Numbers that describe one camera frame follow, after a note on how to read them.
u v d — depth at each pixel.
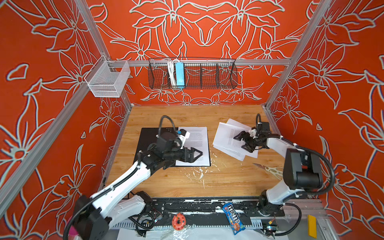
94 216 0.37
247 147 0.84
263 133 0.74
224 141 0.99
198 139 1.00
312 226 0.69
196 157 0.65
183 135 0.66
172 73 0.90
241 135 0.84
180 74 0.90
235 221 0.68
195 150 0.64
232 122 1.10
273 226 0.68
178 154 0.62
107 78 0.93
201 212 0.73
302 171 0.46
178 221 0.69
